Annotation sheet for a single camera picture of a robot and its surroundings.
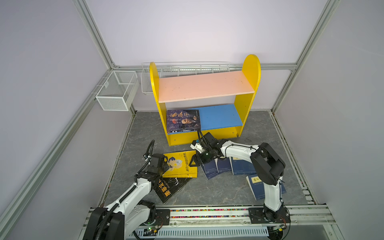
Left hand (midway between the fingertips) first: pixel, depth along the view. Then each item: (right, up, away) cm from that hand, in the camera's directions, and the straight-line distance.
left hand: (165, 166), depth 88 cm
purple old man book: (+10, +27, +4) cm, 29 cm away
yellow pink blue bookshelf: (+40, +45, +31) cm, 68 cm away
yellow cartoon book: (+8, +1, +1) cm, 8 cm away
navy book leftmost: (+26, -2, -1) cm, 26 cm away
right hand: (+17, 0, 0) cm, 17 cm away
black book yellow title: (+2, -11, -6) cm, 12 cm away
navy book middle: (+35, 0, -1) cm, 35 cm away
